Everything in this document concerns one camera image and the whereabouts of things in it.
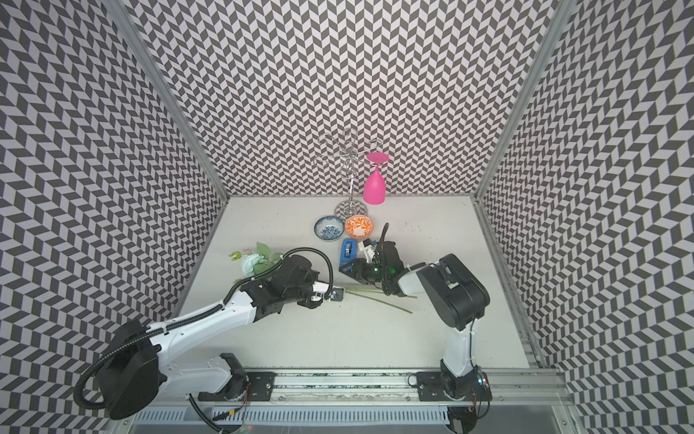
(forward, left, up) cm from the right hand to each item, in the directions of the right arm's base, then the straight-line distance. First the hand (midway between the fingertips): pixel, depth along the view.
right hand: (342, 275), depth 90 cm
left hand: (-5, +5, +6) cm, 9 cm away
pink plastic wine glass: (+24, -11, +16) cm, 31 cm away
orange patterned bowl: (+22, -5, -1) cm, 23 cm away
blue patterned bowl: (+22, +6, -2) cm, 23 cm away
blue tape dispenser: (+10, -2, 0) cm, 10 cm away
